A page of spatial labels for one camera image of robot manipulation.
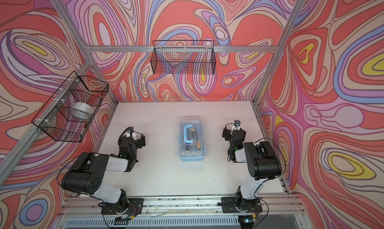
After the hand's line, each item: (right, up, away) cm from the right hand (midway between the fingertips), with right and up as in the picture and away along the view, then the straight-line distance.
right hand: (233, 130), depth 97 cm
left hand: (-63, -2, -4) cm, 63 cm away
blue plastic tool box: (-28, -4, -13) cm, 31 cm away
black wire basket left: (-90, +7, -29) cm, 95 cm away
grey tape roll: (-80, +12, -27) cm, 85 cm away
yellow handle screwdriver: (-24, -7, -9) cm, 26 cm away
